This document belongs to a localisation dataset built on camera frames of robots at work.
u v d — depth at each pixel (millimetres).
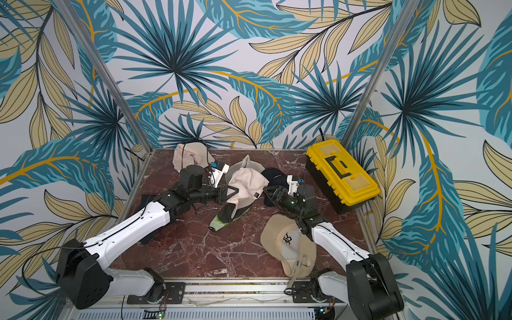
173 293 732
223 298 732
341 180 858
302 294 733
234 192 735
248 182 805
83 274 386
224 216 928
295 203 703
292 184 767
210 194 653
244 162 1034
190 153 1094
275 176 983
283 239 858
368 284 408
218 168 672
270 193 761
